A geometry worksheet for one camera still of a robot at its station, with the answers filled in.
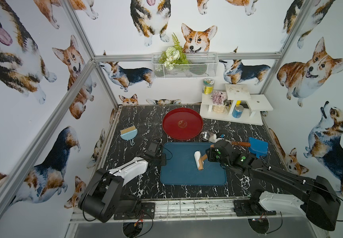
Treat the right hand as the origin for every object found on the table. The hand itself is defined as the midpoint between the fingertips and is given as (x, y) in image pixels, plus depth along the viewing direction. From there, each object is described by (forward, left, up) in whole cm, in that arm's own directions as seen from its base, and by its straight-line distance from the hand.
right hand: (210, 147), depth 82 cm
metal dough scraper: (+9, -23, -14) cm, 29 cm away
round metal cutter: (+15, 0, -12) cm, 19 cm away
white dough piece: (0, +6, -9) cm, 11 cm away
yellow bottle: (+37, -25, -3) cm, 44 cm away
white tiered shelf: (+32, -32, +1) cm, 45 cm away
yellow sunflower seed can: (+43, -3, +8) cm, 44 cm away
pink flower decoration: (+31, -8, +8) cm, 33 cm away
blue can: (+32, -24, -6) cm, 41 cm away
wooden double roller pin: (-5, +5, -9) cm, 12 cm away
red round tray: (+27, +15, -13) cm, 34 cm away
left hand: (+1, +28, -11) cm, 30 cm away
